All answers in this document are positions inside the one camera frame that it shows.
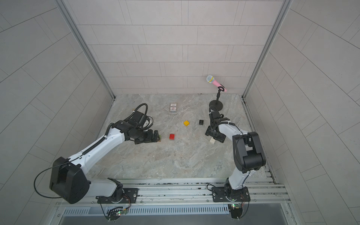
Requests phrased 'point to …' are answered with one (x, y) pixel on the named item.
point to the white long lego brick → (212, 140)
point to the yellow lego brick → (186, 123)
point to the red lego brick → (172, 136)
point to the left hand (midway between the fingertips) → (157, 138)
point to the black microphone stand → (218, 104)
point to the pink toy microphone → (211, 79)
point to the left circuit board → (115, 213)
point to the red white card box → (173, 107)
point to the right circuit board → (236, 211)
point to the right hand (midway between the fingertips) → (212, 134)
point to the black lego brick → (201, 122)
